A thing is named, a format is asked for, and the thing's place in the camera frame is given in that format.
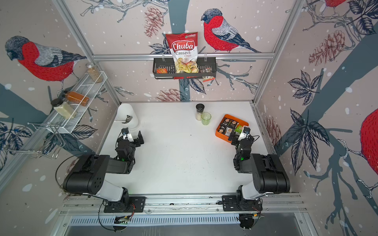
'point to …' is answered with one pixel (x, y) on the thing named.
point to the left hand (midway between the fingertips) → (134, 129)
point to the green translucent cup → (205, 117)
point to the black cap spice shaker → (200, 109)
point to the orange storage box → (225, 137)
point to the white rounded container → (126, 116)
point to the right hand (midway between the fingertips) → (240, 129)
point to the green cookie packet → (238, 130)
